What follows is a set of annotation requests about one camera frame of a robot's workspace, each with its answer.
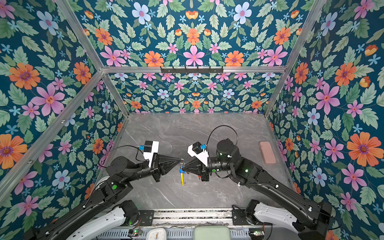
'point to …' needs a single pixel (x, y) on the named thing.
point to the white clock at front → (156, 233)
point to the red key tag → (199, 176)
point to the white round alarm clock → (101, 181)
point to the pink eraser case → (267, 152)
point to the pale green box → (211, 232)
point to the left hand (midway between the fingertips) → (178, 161)
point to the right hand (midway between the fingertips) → (184, 167)
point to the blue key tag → (181, 171)
